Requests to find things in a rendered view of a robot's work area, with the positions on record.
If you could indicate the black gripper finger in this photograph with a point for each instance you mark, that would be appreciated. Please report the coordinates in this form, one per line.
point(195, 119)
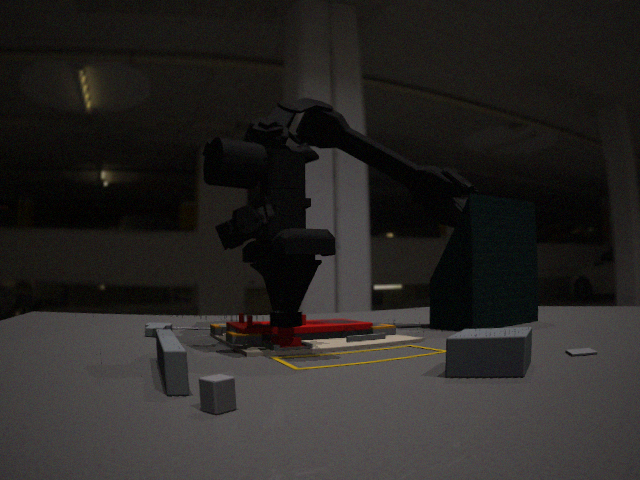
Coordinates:
point(294, 277)
point(272, 284)

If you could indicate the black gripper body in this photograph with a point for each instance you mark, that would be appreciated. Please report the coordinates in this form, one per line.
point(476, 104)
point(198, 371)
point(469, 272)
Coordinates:
point(293, 241)

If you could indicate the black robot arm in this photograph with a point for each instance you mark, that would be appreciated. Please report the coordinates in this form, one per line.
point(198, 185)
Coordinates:
point(263, 156)

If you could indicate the black rubber tyre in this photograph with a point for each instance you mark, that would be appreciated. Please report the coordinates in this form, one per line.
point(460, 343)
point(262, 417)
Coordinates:
point(277, 319)

